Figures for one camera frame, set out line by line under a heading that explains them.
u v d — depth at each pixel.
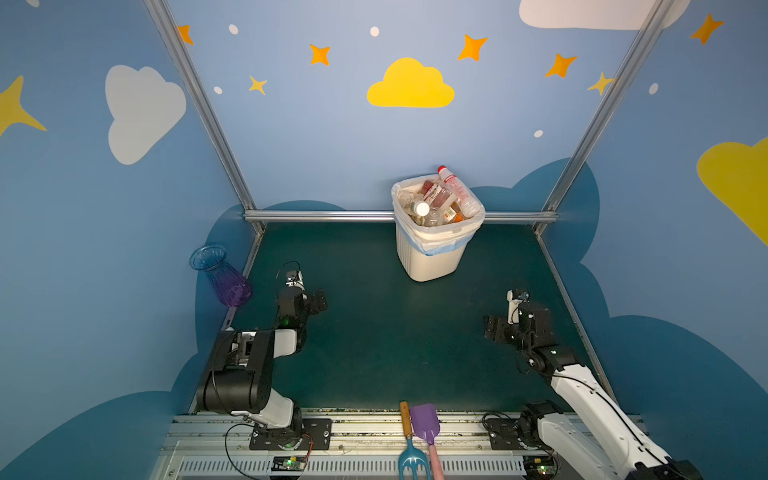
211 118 0.88
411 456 0.70
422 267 0.97
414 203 0.80
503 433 0.75
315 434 0.75
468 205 0.86
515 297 0.75
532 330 0.63
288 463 0.72
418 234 0.82
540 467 0.71
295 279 0.84
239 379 0.46
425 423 0.77
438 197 0.86
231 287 1.01
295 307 0.73
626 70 0.79
